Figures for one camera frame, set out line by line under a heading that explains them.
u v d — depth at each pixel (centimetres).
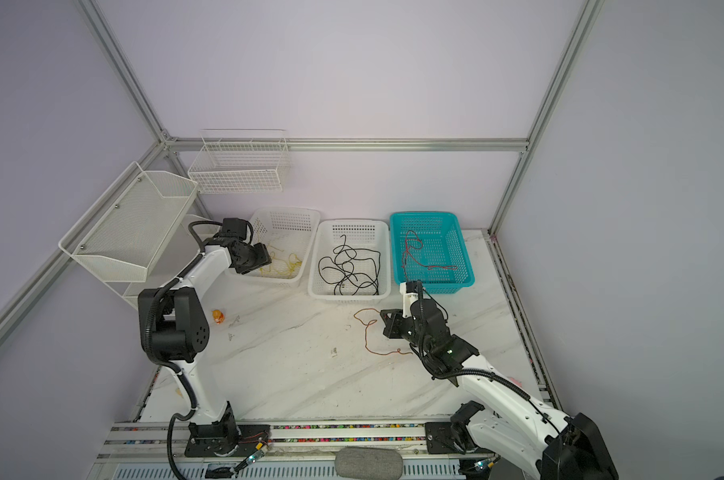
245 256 83
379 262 107
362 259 111
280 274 108
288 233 119
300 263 107
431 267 110
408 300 72
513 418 46
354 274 104
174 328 52
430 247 117
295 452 73
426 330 58
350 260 110
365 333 80
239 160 96
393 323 69
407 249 111
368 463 68
